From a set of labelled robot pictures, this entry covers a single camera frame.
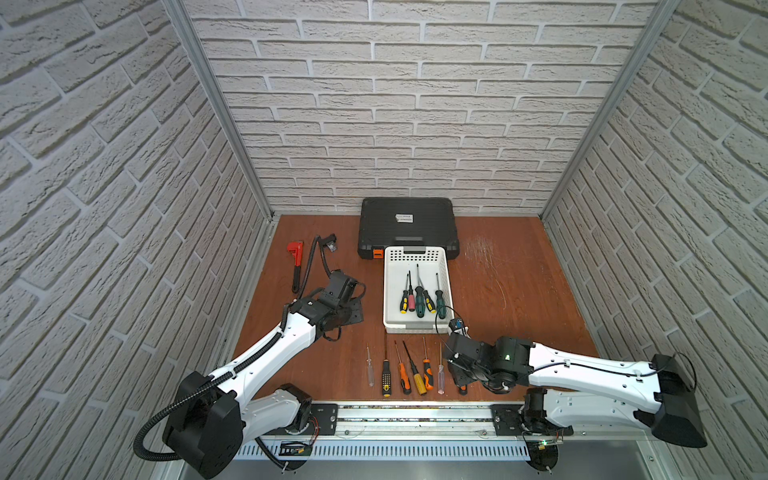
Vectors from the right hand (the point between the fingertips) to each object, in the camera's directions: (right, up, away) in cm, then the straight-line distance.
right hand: (456, 365), depth 76 cm
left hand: (-27, +14, +7) cm, 31 cm away
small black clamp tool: (-40, +33, +33) cm, 61 cm away
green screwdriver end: (-1, +12, +16) cm, 20 cm away
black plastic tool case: (-12, +40, +33) cm, 53 cm away
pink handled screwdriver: (-11, +15, +19) cm, 26 cm away
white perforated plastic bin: (-15, +25, +27) cm, 40 cm away
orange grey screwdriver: (-14, -5, +4) cm, 15 cm away
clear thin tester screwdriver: (-23, -3, +5) cm, 24 cm away
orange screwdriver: (+2, -7, +1) cm, 8 cm away
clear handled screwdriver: (-3, -4, +4) cm, 7 cm away
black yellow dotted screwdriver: (-19, -4, +4) cm, 19 cm away
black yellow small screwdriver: (-14, +13, +16) cm, 25 cm away
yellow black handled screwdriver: (-9, -6, +2) cm, 11 cm away
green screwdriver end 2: (-8, +14, +18) cm, 24 cm away
